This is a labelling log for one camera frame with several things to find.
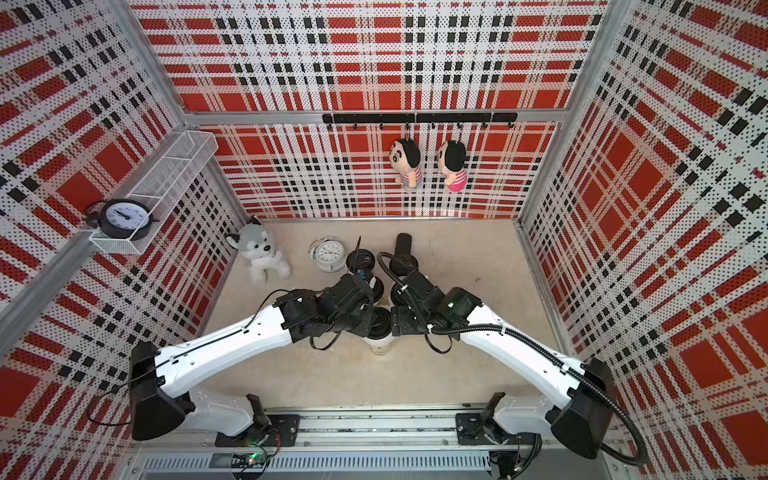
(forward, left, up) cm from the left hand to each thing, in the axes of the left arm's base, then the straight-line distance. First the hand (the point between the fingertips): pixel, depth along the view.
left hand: (373, 318), depth 75 cm
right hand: (-1, -9, -1) cm, 9 cm away
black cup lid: (+20, +5, -1) cm, 21 cm away
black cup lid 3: (+5, -7, +2) cm, 9 cm away
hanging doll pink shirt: (+48, -23, +14) cm, 55 cm away
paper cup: (-4, -1, -9) cm, 10 cm away
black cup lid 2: (+18, -7, -1) cm, 19 cm away
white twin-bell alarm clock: (+32, +19, -15) cm, 40 cm away
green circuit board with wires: (-28, +28, -16) cm, 42 cm away
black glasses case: (+38, -8, -16) cm, 42 cm away
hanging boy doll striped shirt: (+46, -8, +17) cm, 50 cm away
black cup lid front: (-2, -2, +1) cm, 3 cm away
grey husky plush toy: (+25, +39, 0) cm, 46 cm away
